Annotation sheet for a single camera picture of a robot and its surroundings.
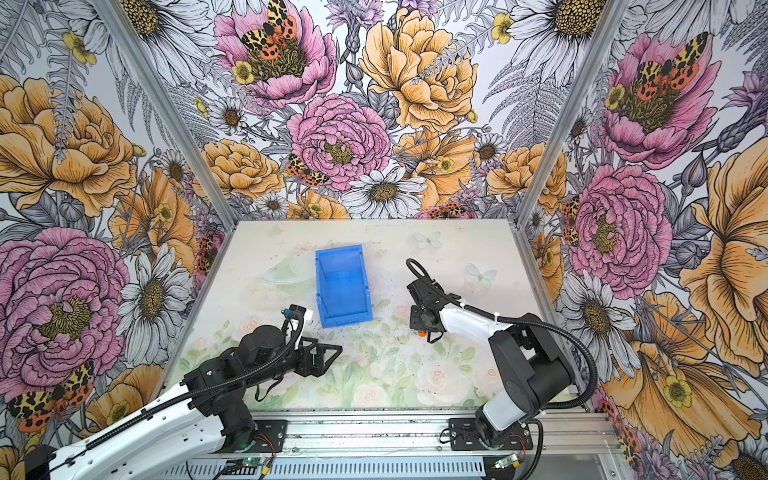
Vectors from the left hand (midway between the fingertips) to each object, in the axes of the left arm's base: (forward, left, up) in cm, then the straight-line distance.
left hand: (326, 354), depth 74 cm
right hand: (+12, -25, -12) cm, 30 cm away
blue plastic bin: (+25, -1, -14) cm, 29 cm away
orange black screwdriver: (+10, -25, -11) cm, 29 cm away
